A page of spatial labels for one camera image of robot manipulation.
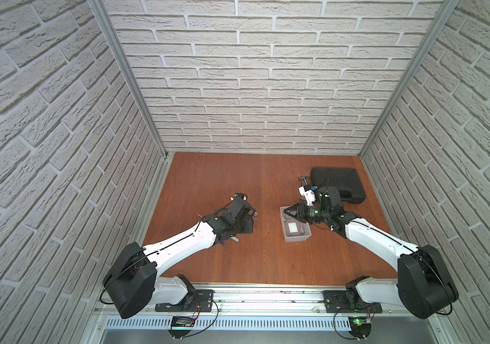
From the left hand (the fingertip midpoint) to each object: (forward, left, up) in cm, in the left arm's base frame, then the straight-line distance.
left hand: (253, 219), depth 83 cm
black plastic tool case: (+23, -46, -4) cm, 52 cm away
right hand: (+2, -14, +3) cm, 14 cm away
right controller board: (-35, -36, -9) cm, 51 cm away
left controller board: (-34, +24, -12) cm, 43 cm away
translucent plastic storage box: (-1, -22, -8) cm, 24 cm away
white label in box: (+1, -18, -10) cm, 20 cm away
